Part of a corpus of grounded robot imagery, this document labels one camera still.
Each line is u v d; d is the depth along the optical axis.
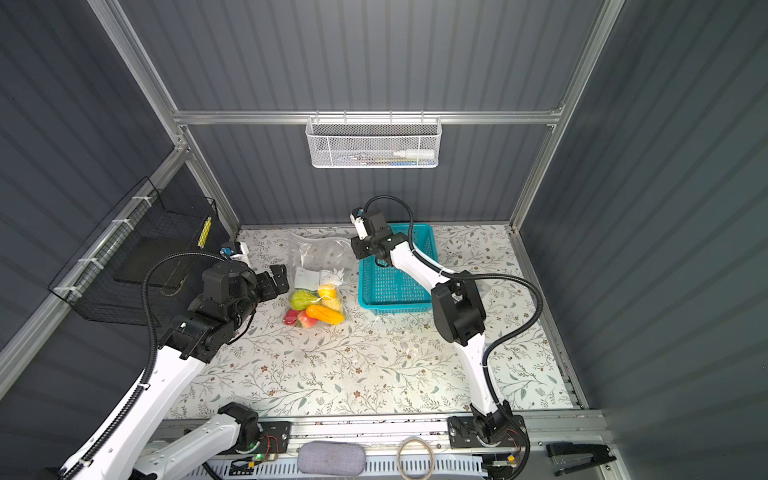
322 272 0.91
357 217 0.86
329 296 0.87
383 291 1.02
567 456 0.70
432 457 0.70
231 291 0.51
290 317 0.89
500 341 0.57
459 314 0.58
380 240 0.75
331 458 0.68
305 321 0.87
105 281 0.66
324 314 0.87
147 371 0.43
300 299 0.87
